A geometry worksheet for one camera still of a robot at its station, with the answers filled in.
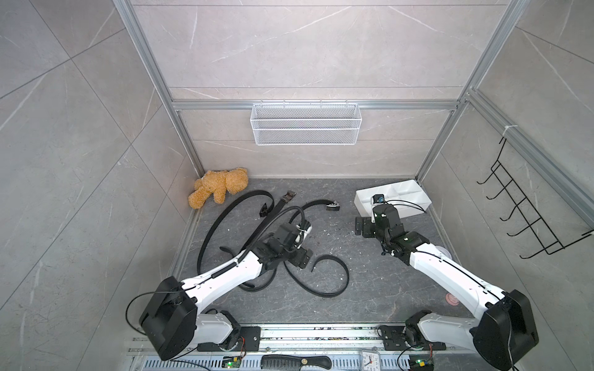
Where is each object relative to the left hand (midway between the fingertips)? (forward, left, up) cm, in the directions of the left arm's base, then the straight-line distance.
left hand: (305, 243), depth 83 cm
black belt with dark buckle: (+32, +8, -11) cm, 34 cm away
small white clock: (-35, -19, -10) cm, 41 cm away
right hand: (+7, -25, +4) cm, 26 cm away
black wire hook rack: (-13, -62, +22) cm, 68 cm away
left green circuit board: (-34, +25, -13) cm, 44 cm away
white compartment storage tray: (+28, -50, -8) cm, 57 cm away
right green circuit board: (-36, -36, -14) cm, 52 cm away
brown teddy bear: (+34, +40, -3) cm, 53 cm away
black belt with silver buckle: (+23, -12, -8) cm, 27 cm away
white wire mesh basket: (+49, -2, +18) cm, 53 cm away
